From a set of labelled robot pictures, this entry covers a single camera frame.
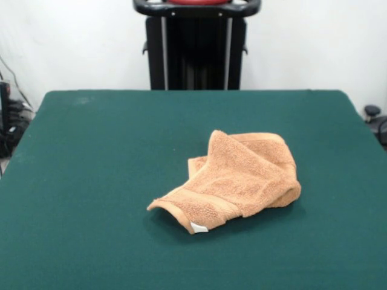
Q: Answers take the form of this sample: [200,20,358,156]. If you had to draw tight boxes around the orange terry towel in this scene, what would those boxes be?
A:
[146,129,302,235]

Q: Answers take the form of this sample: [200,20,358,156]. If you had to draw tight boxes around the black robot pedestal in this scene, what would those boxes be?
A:
[132,0,261,91]

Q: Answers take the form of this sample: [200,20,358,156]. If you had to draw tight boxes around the dark green table cloth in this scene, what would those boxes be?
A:
[0,89,387,290]

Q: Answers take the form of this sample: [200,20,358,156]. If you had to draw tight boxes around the black equipment with cables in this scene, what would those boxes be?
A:
[0,56,36,176]

